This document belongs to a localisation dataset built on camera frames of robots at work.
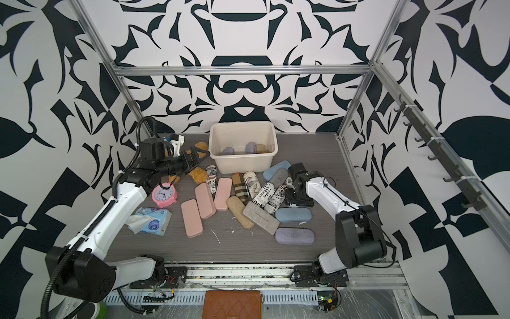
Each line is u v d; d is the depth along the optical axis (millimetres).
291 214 870
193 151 674
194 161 664
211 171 1005
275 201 891
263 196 892
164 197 916
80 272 382
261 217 835
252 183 966
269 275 759
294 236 811
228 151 1111
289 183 964
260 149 1106
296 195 759
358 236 443
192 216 875
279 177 966
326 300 713
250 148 1085
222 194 939
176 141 709
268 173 1007
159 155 597
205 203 898
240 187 955
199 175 961
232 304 673
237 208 865
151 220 830
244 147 1137
